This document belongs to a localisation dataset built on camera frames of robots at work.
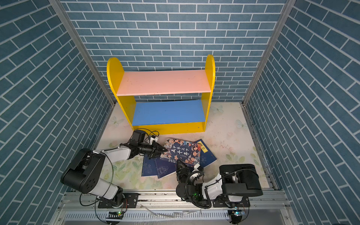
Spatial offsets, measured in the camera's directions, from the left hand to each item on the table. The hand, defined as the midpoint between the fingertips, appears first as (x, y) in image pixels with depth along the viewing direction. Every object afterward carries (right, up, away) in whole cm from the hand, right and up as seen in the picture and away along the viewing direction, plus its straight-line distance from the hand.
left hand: (166, 151), depth 83 cm
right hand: (+5, -4, -6) cm, 9 cm away
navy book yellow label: (-1, -10, +1) cm, 10 cm away
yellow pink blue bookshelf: (-2, +32, +18) cm, 37 cm away
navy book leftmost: (-10, -10, +2) cm, 15 cm away
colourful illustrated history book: (+6, 0, +4) cm, 7 cm away
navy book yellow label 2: (+25, -5, +6) cm, 26 cm away
